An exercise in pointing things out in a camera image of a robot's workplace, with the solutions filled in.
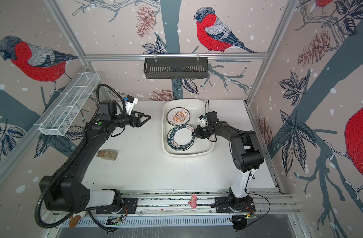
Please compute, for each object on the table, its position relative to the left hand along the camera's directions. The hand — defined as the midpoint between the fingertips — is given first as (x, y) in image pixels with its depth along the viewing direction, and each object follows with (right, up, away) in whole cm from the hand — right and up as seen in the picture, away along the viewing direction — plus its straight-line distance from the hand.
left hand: (148, 112), depth 76 cm
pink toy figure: (+24, -45, -3) cm, 51 cm away
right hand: (+25, -13, +19) cm, 34 cm away
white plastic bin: (+30, -23, +19) cm, 42 cm away
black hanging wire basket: (+13, +33, +30) cm, 47 cm away
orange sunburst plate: (+14, -2, +34) cm, 37 cm away
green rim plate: (+16, -16, +21) cm, 31 cm away
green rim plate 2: (+17, -23, +16) cm, 33 cm away
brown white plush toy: (-33, -52, -7) cm, 62 cm away
